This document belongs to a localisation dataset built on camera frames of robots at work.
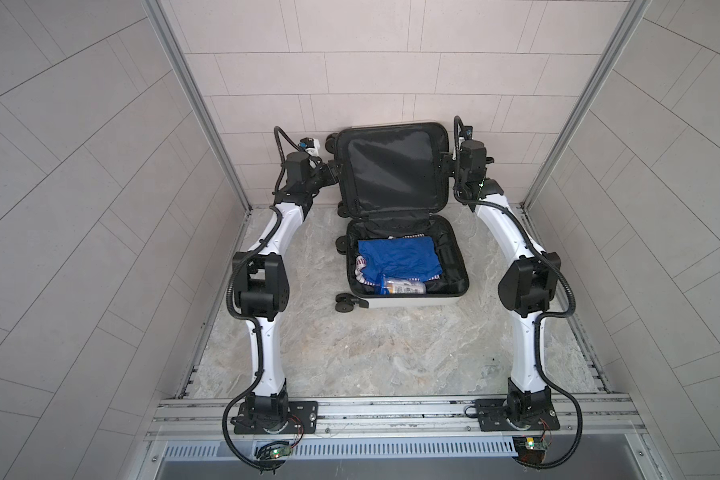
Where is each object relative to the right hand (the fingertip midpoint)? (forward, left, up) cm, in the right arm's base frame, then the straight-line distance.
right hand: (449, 148), depth 91 cm
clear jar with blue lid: (-34, +23, -22) cm, 46 cm away
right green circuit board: (-72, -8, -33) cm, 80 cm away
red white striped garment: (-23, +29, -25) cm, 45 cm away
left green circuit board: (-69, +51, -29) cm, 91 cm away
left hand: (-1, +33, 0) cm, 33 cm away
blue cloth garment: (-22, +12, -26) cm, 36 cm away
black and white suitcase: (0, +18, -13) cm, 22 cm away
